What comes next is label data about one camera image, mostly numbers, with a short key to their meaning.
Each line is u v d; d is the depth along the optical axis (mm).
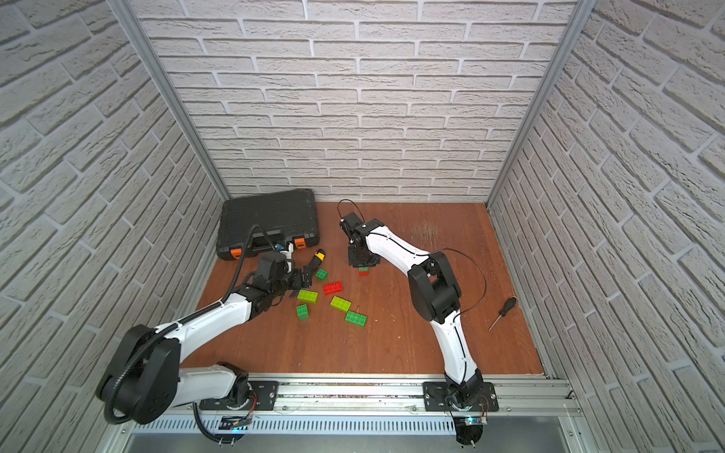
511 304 897
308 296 917
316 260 1001
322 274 966
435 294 549
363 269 946
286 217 1061
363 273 966
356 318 872
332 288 933
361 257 828
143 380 410
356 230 696
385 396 758
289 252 793
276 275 687
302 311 859
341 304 896
